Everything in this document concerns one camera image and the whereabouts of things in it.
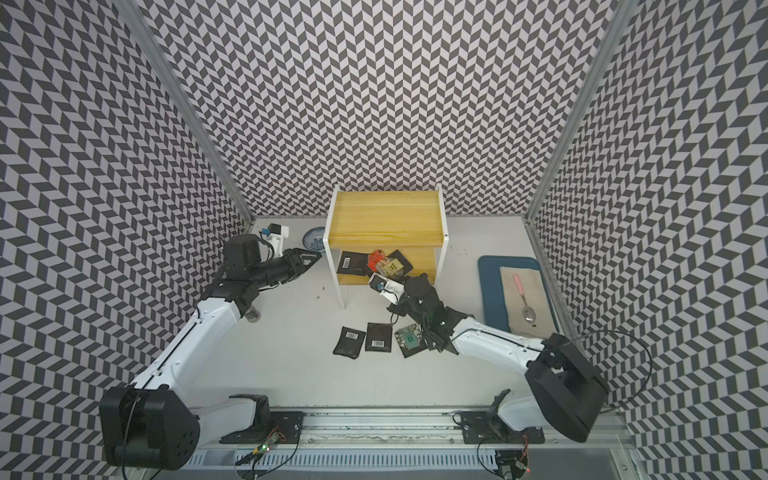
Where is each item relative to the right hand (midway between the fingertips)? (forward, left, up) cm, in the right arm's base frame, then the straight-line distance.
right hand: (393, 280), depth 83 cm
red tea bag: (+7, +5, +1) cm, 9 cm away
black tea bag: (-12, +13, -15) cm, 23 cm away
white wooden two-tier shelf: (+7, -5, +17) cm, 19 cm away
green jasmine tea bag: (-11, -5, -15) cm, 19 cm away
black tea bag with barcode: (-10, +5, -16) cm, 20 cm away
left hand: (+2, +20, +8) cm, 21 cm away
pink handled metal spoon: (-3, -41, -15) cm, 44 cm away
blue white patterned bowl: (+26, +31, -12) cm, 42 cm away
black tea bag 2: (+5, +11, +1) cm, 13 cm away
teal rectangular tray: (+2, -32, -14) cm, 35 cm away
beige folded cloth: (+2, -45, -15) cm, 47 cm away
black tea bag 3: (+4, -4, +1) cm, 6 cm away
